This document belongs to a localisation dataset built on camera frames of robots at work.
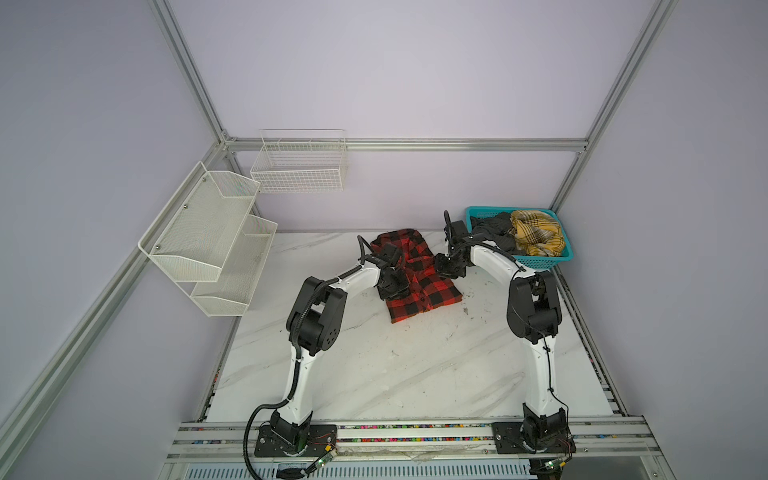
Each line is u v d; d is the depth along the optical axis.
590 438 0.76
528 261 1.04
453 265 0.89
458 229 0.84
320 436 0.74
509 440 0.73
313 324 0.58
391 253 0.84
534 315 0.58
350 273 0.65
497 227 1.11
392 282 0.86
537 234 1.04
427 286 0.98
